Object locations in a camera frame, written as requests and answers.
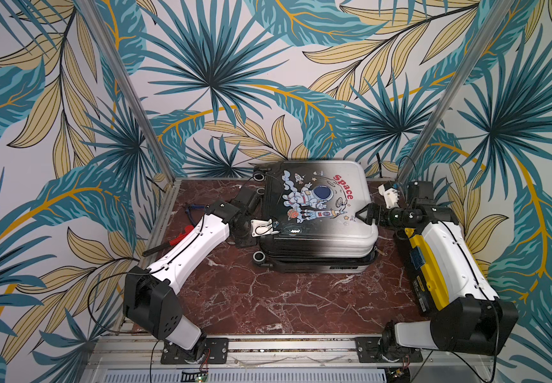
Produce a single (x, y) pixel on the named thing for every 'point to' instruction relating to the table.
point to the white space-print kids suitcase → (314, 205)
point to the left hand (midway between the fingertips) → (247, 235)
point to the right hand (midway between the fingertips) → (368, 216)
